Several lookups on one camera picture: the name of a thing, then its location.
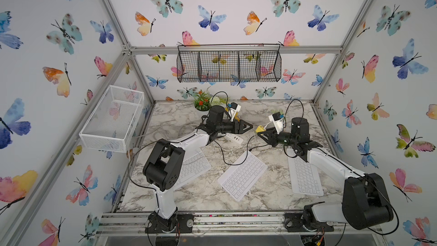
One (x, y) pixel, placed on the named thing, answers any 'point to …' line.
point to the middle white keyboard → (239, 179)
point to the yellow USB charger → (260, 128)
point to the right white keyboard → (305, 177)
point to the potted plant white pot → (202, 103)
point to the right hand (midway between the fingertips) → (262, 131)
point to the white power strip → (234, 138)
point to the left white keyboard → (196, 164)
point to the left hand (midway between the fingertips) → (250, 125)
